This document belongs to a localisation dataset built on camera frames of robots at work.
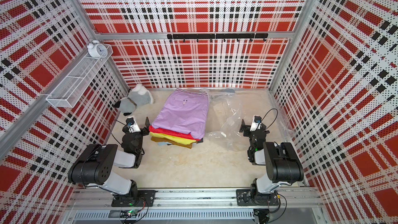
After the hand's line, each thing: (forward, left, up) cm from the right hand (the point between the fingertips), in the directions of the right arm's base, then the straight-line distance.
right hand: (252, 119), depth 91 cm
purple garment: (+2, +40, +7) cm, 41 cm away
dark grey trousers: (-10, +31, -8) cm, 33 cm away
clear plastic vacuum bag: (+13, +15, -10) cm, 22 cm away
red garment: (-13, +38, +7) cm, 41 cm away
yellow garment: (-14, +45, +3) cm, 47 cm away
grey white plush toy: (+22, +75, -1) cm, 79 cm away
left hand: (-1, +65, +3) cm, 65 cm away
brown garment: (-12, +54, 0) cm, 55 cm away
